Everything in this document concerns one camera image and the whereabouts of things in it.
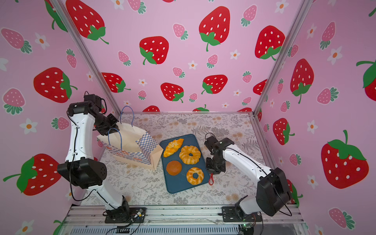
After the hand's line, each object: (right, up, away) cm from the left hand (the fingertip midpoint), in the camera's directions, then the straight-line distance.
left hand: (121, 127), depth 80 cm
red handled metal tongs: (+50, -27, -3) cm, 57 cm away
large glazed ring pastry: (+35, -19, +11) cm, 42 cm away
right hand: (+51, -25, 0) cm, 57 cm away
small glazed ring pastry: (+40, -31, +4) cm, 51 cm away
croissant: (+27, -14, +16) cm, 34 cm away
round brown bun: (+29, -25, +7) cm, 38 cm away
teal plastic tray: (+34, -25, +10) cm, 44 cm away
